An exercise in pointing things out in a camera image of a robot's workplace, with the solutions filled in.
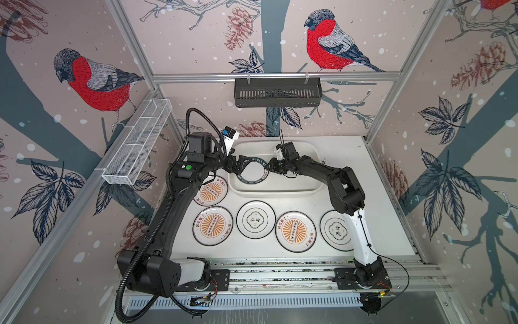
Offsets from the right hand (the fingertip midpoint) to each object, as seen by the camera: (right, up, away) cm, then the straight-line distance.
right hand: (266, 169), depth 103 cm
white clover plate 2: (+30, -26, -18) cm, 43 cm away
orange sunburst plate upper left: (-27, -12, -5) cm, 30 cm away
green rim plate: (-6, -1, +6) cm, 9 cm away
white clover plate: (-5, -22, -14) cm, 27 cm away
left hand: (-10, +8, -30) cm, 33 cm away
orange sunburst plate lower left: (-24, -24, -15) cm, 37 cm away
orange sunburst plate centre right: (+13, -26, -18) cm, 34 cm away
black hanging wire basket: (+6, +41, +1) cm, 41 cm away
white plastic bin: (+6, -8, -2) cm, 10 cm away
